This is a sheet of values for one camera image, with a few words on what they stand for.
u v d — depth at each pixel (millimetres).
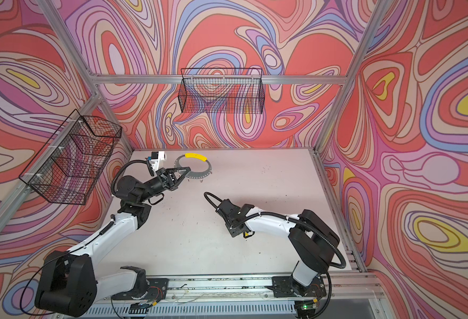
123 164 1177
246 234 732
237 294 732
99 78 868
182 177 667
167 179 662
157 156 675
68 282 400
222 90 969
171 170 682
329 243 401
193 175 679
